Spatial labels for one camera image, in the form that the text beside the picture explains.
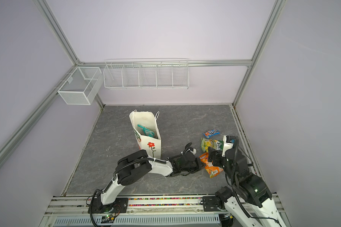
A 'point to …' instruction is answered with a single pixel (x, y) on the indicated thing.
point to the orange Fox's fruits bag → (212, 170)
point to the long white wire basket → (146, 73)
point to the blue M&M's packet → (208, 134)
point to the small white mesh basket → (83, 86)
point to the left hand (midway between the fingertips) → (208, 168)
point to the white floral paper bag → (145, 126)
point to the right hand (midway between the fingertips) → (218, 149)
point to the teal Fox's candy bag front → (148, 131)
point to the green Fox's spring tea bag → (205, 144)
